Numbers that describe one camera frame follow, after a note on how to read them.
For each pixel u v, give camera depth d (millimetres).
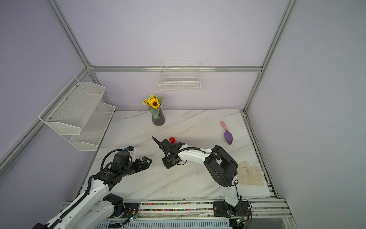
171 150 687
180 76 944
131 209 733
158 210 748
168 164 783
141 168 716
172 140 976
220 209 731
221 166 485
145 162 732
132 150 761
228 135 1039
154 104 928
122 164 630
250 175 852
